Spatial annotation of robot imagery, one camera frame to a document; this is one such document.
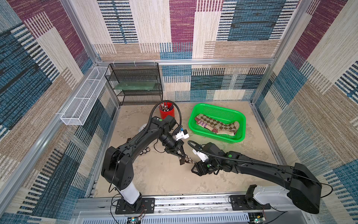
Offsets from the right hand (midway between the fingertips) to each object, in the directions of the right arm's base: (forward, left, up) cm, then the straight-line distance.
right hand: (198, 170), depth 79 cm
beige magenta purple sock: (+33, -8, -3) cm, 34 cm away
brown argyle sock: (+29, -26, +1) cm, 39 cm away
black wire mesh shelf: (+61, +44, +14) cm, 76 cm away
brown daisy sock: (+14, +33, -4) cm, 36 cm away
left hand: (+3, +8, +10) cm, 13 cm away
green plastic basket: (+37, -19, +4) cm, 42 cm away
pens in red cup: (+39, +20, +10) cm, 45 cm away
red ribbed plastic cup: (+37, +16, +7) cm, 41 cm away
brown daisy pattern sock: (+3, +5, +8) cm, 10 cm away
